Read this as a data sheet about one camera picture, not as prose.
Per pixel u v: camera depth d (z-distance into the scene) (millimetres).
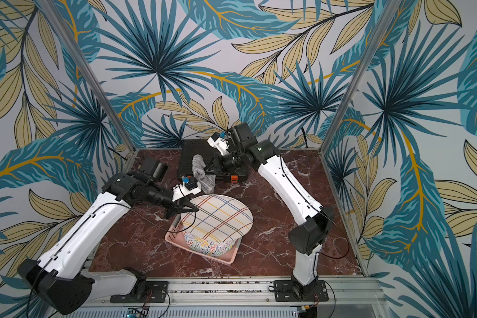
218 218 689
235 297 733
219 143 653
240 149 554
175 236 850
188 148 1112
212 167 675
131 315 712
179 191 549
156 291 732
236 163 606
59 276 374
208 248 836
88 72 842
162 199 574
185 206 613
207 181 641
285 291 728
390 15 695
